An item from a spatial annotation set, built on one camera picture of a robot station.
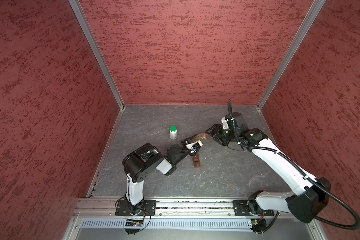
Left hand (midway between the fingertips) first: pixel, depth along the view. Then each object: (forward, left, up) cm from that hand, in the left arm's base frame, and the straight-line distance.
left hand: (198, 138), depth 87 cm
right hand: (-6, -4, +10) cm, 12 cm away
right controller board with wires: (-41, -29, -14) cm, 52 cm away
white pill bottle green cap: (+8, +16, -4) cm, 18 cm away
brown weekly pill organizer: (-8, +1, -12) cm, 14 cm away
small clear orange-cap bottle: (-2, 0, +4) cm, 4 cm away
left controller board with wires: (-40, +35, -15) cm, 55 cm away
